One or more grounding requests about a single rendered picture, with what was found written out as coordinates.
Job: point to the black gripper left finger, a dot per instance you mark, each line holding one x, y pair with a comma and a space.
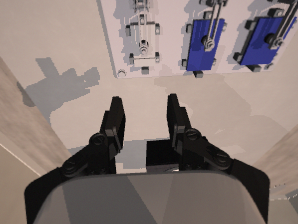
97, 158

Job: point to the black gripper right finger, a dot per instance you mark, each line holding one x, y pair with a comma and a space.
195, 153

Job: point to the white fixture plate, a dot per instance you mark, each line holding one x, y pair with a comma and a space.
173, 41

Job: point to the blue flat plate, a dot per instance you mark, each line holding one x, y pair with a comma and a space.
255, 51

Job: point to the blue rectangular plate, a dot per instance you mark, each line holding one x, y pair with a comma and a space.
198, 59

